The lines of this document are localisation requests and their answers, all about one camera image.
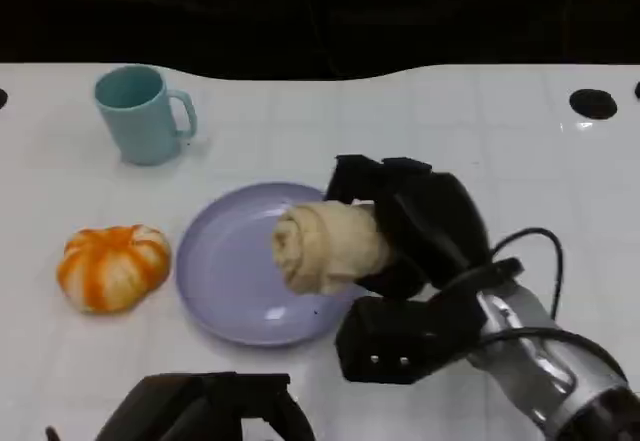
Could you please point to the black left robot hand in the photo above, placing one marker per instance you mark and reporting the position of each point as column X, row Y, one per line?
column 200, row 408

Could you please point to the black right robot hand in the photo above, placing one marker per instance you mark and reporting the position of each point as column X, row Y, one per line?
column 440, row 231

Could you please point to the beige towel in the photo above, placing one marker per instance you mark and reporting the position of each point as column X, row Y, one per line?
column 325, row 248

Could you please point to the lilac plate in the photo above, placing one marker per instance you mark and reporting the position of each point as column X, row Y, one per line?
column 235, row 271

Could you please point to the orange and white bread roll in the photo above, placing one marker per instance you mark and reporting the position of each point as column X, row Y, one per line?
column 112, row 268

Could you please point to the pale green mug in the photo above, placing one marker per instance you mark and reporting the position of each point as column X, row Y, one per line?
column 141, row 123

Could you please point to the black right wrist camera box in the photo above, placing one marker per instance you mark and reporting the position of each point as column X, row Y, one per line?
column 395, row 341

